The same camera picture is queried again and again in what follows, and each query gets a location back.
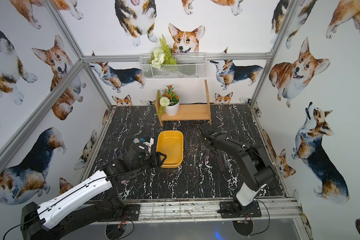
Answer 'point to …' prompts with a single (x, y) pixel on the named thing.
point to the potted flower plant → (169, 102)
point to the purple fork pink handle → (125, 152)
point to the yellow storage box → (171, 143)
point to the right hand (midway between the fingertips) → (210, 141)
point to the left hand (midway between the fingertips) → (164, 153)
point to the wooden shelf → (157, 102)
